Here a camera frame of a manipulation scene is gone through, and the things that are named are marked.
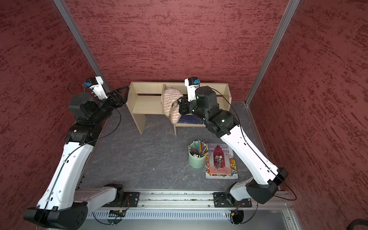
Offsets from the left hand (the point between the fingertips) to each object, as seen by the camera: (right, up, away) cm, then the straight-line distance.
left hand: (125, 92), depth 63 cm
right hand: (+24, -5, 0) cm, 24 cm away
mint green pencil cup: (+33, -39, +19) cm, 54 cm away
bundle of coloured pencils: (+37, -31, +17) cm, 51 cm away
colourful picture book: (+49, -40, +24) cm, 68 cm away
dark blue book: (+30, -13, +25) cm, 41 cm away
